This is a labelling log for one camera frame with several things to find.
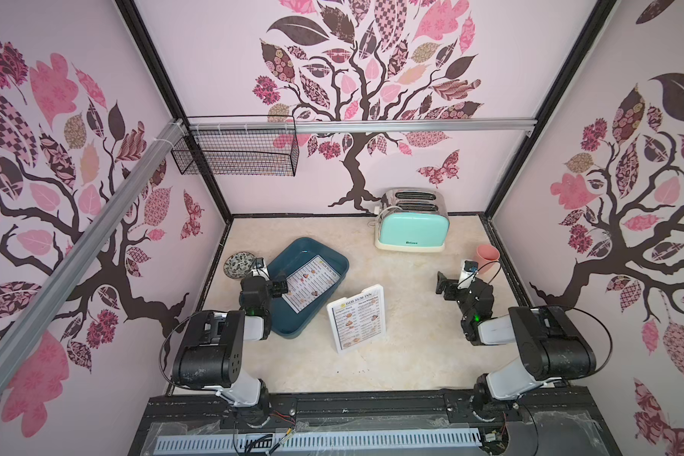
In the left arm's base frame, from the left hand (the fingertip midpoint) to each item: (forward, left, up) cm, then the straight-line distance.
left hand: (271, 276), depth 94 cm
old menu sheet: (-19, -29, +5) cm, 35 cm away
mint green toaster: (+17, -49, +10) cm, 53 cm away
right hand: (0, -63, +2) cm, 63 cm away
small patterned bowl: (+7, +14, -3) cm, 16 cm away
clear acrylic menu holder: (-14, -31, +14) cm, 37 cm away
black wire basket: (+35, +11, +29) cm, 46 cm away
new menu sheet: (0, -12, -5) cm, 13 cm away
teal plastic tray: (+10, -7, -4) cm, 13 cm away
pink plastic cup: (+6, -75, +2) cm, 76 cm away
